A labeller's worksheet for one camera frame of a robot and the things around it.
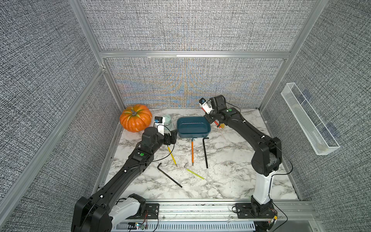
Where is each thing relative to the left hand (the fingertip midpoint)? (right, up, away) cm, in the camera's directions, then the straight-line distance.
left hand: (173, 127), depth 77 cm
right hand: (+22, +12, +12) cm, 28 cm away
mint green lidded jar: (-6, +2, +26) cm, 27 cm away
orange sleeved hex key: (+12, -16, +18) cm, 27 cm away
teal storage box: (+13, -1, +32) cm, 35 cm away
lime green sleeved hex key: (+12, -28, +10) cm, 32 cm away
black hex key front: (-10, -25, +11) cm, 29 cm away
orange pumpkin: (-27, +6, +21) cm, 35 cm away
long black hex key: (+20, -16, +18) cm, 31 cm away
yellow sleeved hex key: (-5, -14, +20) cm, 25 cm away
